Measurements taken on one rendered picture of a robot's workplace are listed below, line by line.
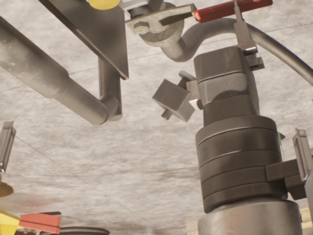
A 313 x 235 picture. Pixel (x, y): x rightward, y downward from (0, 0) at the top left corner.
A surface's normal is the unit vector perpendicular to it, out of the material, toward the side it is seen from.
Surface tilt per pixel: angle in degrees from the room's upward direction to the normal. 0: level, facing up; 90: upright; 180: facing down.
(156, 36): 81
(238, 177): 90
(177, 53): 16
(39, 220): 90
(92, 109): 45
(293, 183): 90
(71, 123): 0
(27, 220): 90
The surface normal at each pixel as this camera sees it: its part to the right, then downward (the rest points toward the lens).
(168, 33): -0.28, -0.22
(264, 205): 0.14, -0.40
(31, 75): 0.49, 0.73
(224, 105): -0.38, -0.51
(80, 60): 0.10, 0.91
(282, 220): 0.37, -0.40
